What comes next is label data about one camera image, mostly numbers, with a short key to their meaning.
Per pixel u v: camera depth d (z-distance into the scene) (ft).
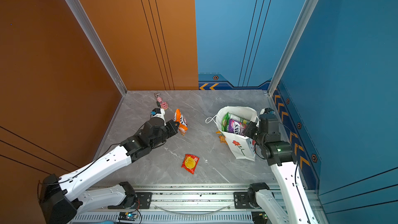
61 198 1.26
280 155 1.48
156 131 1.85
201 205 2.39
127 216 2.32
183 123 2.55
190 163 2.75
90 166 1.49
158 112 2.22
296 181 1.34
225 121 2.71
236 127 2.52
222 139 3.04
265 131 1.69
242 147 2.38
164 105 3.56
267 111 2.00
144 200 2.40
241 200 2.38
